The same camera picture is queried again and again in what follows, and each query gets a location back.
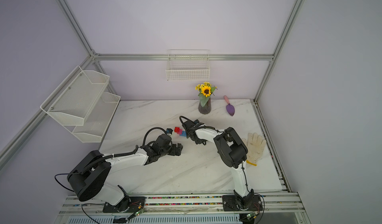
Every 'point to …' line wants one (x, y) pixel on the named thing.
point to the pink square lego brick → (180, 131)
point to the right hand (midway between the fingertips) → (207, 138)
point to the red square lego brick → (176, 129)
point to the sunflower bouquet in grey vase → (206, 90)
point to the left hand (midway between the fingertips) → (175, 147)
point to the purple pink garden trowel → (229, 107)
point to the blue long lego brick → (184, 133)
